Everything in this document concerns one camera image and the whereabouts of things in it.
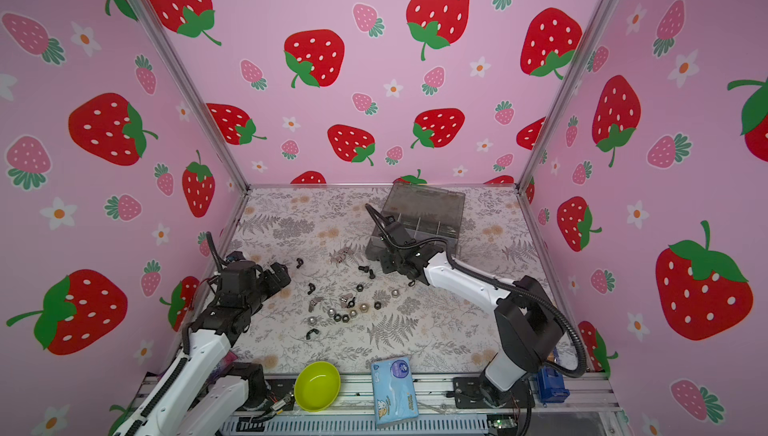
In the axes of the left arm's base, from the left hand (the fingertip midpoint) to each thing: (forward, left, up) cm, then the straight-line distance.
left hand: (275, 272), depth 83 cm
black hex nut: (-8, -17, -13) cm, 22 cm away
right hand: (+7, -32, 0) cm, 32 cm away
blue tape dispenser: (-26, -72, -7) cm, 77 cm away
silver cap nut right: (0, -34, -13) cm, 36 cm away
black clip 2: (-12, -10, -12) cm, 20 cm away
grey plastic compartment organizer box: (+33, -46, -12) cm, 58 cm away
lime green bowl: (-26, -14, -13) cm, 32 cm away
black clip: (+11, -2, -11) cm, 15 cm away
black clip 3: (+1, -8, -12) cm, 14 cm away
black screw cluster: (+8, -24, -12) cm, 28 cm away
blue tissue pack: (-28, -34, -6) cm, 44 cm away
